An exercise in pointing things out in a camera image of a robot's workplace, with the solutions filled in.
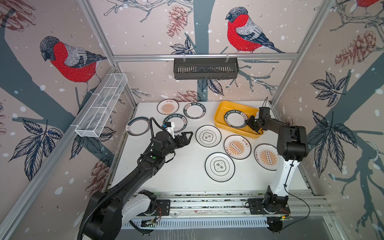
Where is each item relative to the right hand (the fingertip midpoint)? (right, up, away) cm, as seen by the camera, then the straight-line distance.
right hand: (247, 122), depth 105 cm
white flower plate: (-28, -9, -5) cm, 30 cm away
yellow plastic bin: (-17, +11, +10) cm, 23 cm away
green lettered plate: (-38, +9, +10) cm, 40 cm away
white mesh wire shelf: (-86, +3, -34) cm, 93 cm away
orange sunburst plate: (-61, +12, +15) cm, 64 cm away
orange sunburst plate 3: (+8, -21, -13) cm, 26 cm away
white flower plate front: (-23, -26, -18) cm, 39 cm away
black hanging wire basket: (-30, +38, -1) cm, 48 cm away
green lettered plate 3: (-7, +2, +6) cm, 9 cm away
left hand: (-41, -5, -28) cm, 50 cm away
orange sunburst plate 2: (-10, -16, -10) cm, 21 cm away
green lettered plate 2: (-49, +1, +5) cm, 49 cm away
